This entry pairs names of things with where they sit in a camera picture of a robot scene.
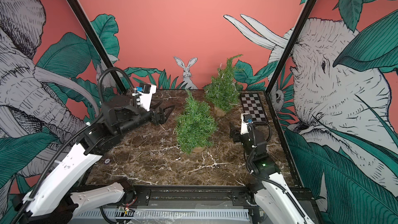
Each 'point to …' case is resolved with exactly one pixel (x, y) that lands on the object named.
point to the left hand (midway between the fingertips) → (167, 101)
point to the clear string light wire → (230, 97)
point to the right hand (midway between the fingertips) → (236, 119)
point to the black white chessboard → (252, 104)
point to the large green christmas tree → (195, 127)
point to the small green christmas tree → (224, 90)
